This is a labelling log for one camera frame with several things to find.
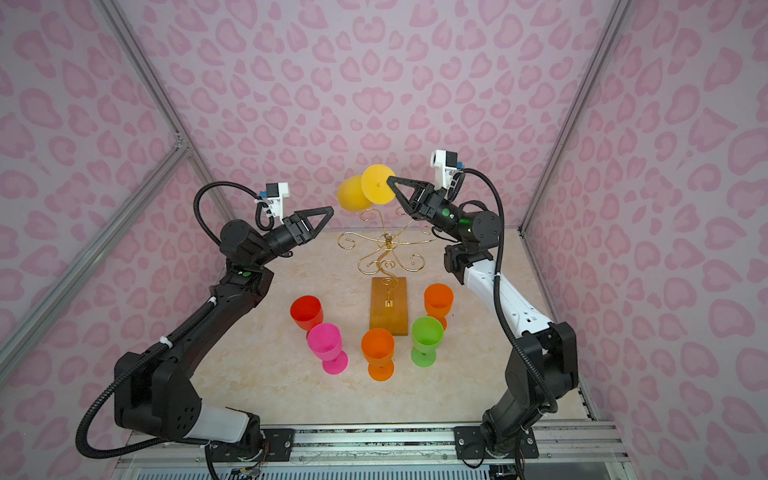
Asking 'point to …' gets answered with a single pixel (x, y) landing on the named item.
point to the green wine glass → (427, 334)
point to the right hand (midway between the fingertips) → (391, 189)
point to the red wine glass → (306, 311)
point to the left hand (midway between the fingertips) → (332, 210)
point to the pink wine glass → (325, 340)
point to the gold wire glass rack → (386, 255)
